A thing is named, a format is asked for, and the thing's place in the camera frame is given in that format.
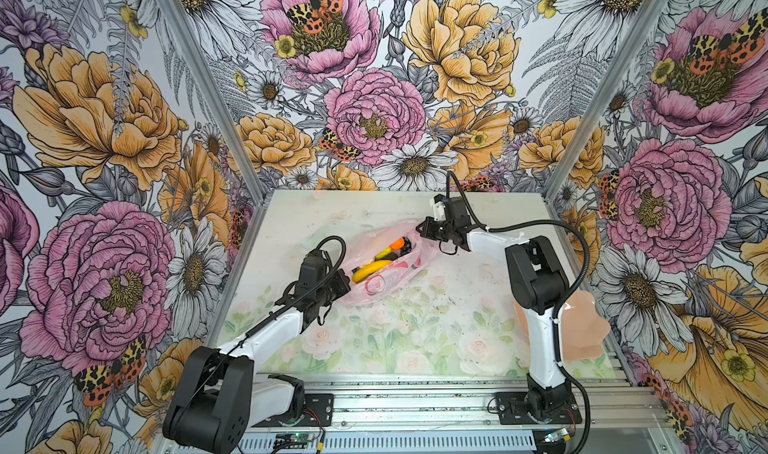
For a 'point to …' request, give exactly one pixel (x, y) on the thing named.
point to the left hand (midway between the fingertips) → (349, 286)
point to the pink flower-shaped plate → (583, 330)
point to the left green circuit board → (295, 437)
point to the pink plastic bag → (382, 258)
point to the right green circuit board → (556, 435)
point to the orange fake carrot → (398, 244)
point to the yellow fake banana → (359, 274)
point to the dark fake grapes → (406, 248)
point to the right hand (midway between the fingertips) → (418, 233)
